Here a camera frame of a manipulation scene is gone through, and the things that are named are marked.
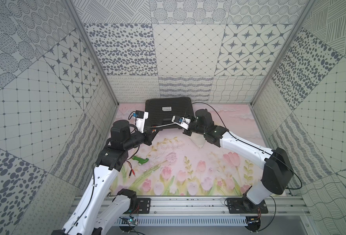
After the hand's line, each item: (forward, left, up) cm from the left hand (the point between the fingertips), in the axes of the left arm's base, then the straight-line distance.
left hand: (155, 124), depth 67 cm
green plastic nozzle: (-5, +13, -32) cm, 34 cm away
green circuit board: (-34, +13, -33) cm, 49 cm away
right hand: (+11, -12, -10) cm, 19 cm away
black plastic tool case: (+31, +3, -26) cm, 41 cm away
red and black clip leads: (-10, +18, -33) cm, 39 cm away
